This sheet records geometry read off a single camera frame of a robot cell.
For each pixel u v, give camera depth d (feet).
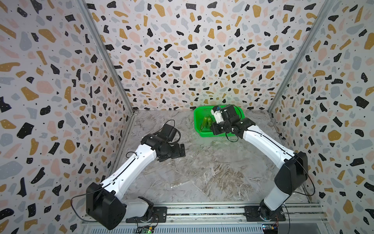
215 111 2.45
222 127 2.33
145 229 2.30
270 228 2.34
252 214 2.40
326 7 2.35
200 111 3.70
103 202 1.23
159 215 2.41
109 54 2.88
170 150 2.10
